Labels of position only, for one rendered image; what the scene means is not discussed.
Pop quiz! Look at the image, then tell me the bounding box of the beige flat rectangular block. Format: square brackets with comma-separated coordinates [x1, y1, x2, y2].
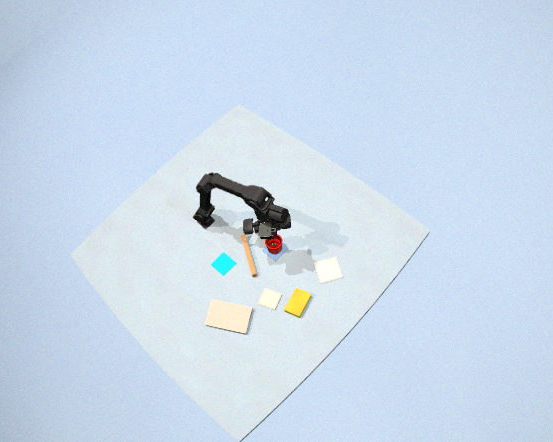
[204, 299, 253, 335]

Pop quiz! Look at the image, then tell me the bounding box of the yellow flat block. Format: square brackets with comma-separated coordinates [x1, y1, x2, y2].
[284, 288, 311, 318]

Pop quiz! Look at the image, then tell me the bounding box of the red cup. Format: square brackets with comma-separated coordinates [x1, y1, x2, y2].
[265, 234, 283, 254]

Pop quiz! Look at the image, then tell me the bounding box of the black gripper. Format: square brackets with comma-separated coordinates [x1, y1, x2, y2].
[243, 214, 291, 235]

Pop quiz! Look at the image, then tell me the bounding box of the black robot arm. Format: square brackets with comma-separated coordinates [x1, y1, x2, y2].
[193, 172, 289, 239]

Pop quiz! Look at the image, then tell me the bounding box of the orange flat bar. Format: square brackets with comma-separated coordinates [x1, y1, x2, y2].
[241, 234, 257, 277]

